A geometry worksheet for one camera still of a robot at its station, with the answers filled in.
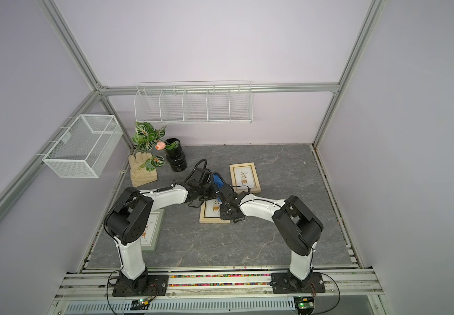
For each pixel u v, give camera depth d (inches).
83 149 32.5
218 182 33.4
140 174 42.7
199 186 30.5
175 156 40.2
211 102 40.1
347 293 28.8
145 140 32.8
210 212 36.3
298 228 18.5
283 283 29.1
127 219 19.8
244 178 41.4
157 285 29.1
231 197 28.4
